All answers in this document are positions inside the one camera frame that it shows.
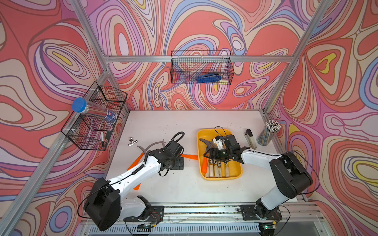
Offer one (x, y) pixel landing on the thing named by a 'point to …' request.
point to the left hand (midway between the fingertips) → (176, 164)
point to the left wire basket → (89, 132)
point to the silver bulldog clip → (131, 139)
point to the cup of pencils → (266, 134)
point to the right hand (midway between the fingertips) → (209, 159)
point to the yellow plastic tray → (236, 171)
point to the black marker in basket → (102, 139)
